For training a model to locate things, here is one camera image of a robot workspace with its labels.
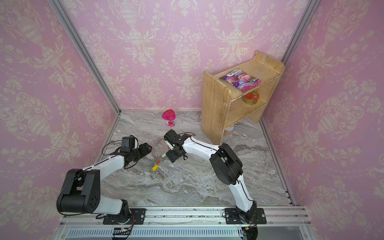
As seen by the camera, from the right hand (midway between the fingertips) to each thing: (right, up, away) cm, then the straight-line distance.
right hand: (175, 154), depth 92 cm
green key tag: (-8, -1, +3) cm, 8 cm away
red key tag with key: (-11, -5, +2) cm, 13 cm away
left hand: (-17, +3, +1) cm, 17 cm away
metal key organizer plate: (-12, +3, +8) cm, 14 cm away
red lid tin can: (+47, +35, +2) cm, 59 cm away
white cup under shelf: (+35, +13, +10) cm, 39 cm away
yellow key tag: (-12, -8, -1) cm, 15 cm away
